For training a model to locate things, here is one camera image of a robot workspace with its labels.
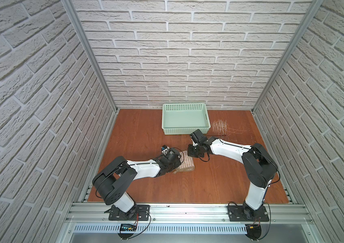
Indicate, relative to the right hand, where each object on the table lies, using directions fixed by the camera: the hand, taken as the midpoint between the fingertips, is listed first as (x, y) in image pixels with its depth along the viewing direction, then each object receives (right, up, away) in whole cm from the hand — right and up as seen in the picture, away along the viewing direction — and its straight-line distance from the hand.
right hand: (184, 155), depth 91 cm
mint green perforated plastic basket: (+1, +24, +21) cm, 31 cm away
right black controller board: (+32, -31, -21) cm, 49 cm away
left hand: (-3, -1, 0) cm, 3 cm away
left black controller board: (-28, -30, -20) cm, 46 cm away
